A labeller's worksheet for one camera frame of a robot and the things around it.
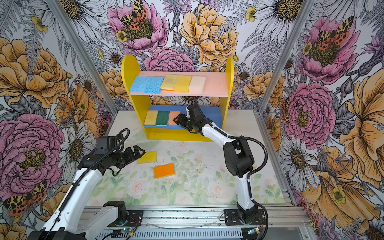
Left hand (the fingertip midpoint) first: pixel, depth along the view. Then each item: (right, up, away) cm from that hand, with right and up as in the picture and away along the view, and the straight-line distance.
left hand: (138, 160), depth 78 cm
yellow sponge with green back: (+1, +23, +19) cm, 30 cm away
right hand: (+18, +18, +14) cm, 29 cm away
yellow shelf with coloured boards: (+3, +40, +38) cm, 55 cm away
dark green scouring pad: (+8, +23, +19) cm, 31 cm away
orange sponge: (+11, -9, +12) cm, 18 cm away
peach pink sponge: (+15, +24, +17) cm, 33 cm away
